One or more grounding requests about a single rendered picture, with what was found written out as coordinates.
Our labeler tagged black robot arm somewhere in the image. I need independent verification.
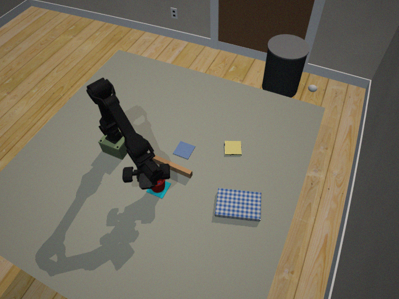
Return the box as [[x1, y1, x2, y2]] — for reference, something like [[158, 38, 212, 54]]
[[86, 78, 163, 190]]

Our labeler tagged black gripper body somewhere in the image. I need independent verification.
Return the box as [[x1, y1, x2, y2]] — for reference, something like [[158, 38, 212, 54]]
[[122, 164, 170, 183]]

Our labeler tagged red cup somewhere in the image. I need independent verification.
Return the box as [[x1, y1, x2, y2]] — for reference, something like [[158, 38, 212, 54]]
[[152, 179, 165, 193]]

